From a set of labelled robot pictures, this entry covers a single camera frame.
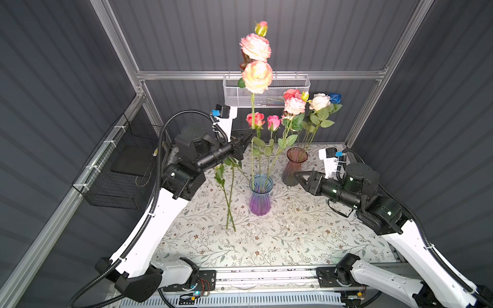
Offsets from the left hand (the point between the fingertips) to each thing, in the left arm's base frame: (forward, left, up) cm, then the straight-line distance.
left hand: (254, 129), depth 55 cm
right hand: (-9, -13, -13) cm, 20 cm away
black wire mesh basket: (+4, +50, -23) cm, 55 cm away
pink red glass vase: (+18, -23, -33) cm, 44 cm away
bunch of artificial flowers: (+21, +14, -49) cm, 55 cm away
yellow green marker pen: (+11, +38, -19) cm, 44 cm away
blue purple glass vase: (+1, -4, -33) cm, 34 cm away
